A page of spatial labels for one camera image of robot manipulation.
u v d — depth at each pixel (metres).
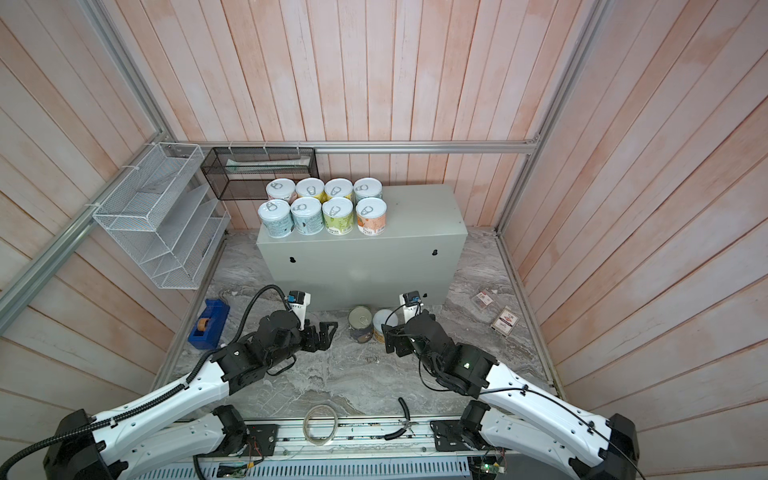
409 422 0.76
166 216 0.74
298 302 0.68
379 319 0.87
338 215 0.69
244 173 1.04
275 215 0.69
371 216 0.69
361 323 0.84
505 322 0.93
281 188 0.75
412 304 0.63
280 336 0.58
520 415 0.47
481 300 0.98
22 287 0.53
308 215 0.70
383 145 0.96
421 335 0.52
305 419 0.76
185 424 0.57
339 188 0.75
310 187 0.75
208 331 0.86
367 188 0.75
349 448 0.73
